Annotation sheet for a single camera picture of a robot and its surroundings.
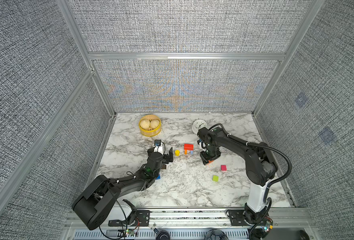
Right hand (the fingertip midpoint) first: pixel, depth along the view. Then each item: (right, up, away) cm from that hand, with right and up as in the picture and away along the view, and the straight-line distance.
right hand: (208, 160), depth 90 cm
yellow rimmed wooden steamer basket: (-38, +21, +16) cm, 47 cm away
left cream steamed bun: (-42, +22, +16) cm, 50 cm away
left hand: (-26, +8, -3) cm, 28 cm away
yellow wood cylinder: (-19, +4, +4) cm, 20 cm away
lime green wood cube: (+3, -10, -4) cm, 11 cm away
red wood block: (-12, +7, +7) cm, 15 cm away
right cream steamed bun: (-35, +22, +15) cm, 44 cm away
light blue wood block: (-9, +4, +5) cm, 12 cm away
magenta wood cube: (+9, -5, 0) cm, 10 cm away
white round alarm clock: (-4, +22, +17) cm, 28 cm away
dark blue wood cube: (-30, -10, -3) cm, 32 cm away
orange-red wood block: (-1, +1, -10) cm, 10 cm away
